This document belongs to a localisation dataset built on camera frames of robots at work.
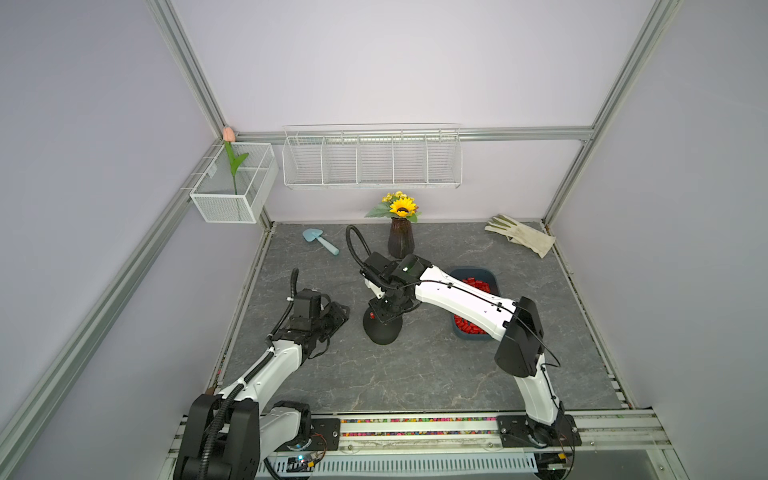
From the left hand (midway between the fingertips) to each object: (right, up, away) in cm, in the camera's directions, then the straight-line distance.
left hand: (348, 314), depth 87 cm
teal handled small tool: (-19, +25, +29) cm, 42 cm away
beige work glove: (+69, +22, +28) cm, 78 cm away
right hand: (+10, +1, -6) cm, 12 cm away
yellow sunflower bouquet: (+15, +33, +4) cm, 36 cm away
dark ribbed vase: (+16, +22, +21) cm, 35 cm away
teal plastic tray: (+44, +9, +12) cm, 47 cm away
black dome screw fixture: (+10, -6, +1) cm, 12 cm away
